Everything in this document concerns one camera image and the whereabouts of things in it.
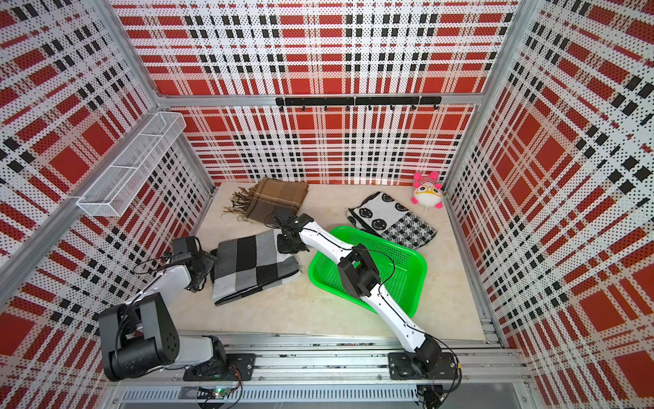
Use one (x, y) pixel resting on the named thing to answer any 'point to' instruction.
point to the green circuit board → (217, 393)
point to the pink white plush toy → (427, 192)
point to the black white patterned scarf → (382, 215)
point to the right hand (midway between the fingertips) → (288, 247)
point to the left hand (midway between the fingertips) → (210, 266)
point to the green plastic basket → (402, 272)
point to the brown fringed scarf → (266, 198)
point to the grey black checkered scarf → (242, 265)
